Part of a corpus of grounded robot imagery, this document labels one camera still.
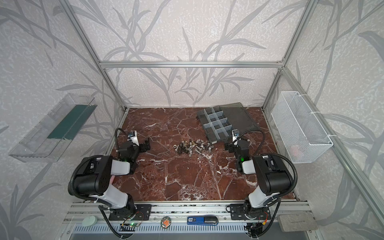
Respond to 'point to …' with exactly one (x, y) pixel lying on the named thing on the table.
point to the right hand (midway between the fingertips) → (234, 136)
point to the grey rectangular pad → (300, 221)
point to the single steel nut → (174, 146)
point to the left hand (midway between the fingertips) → (141, 138)
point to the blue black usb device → (203, 220)
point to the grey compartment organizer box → (215, 123)
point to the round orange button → (165, 222)
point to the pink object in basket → (294, 149)
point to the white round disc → (89, 221)
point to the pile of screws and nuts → (188, 146)
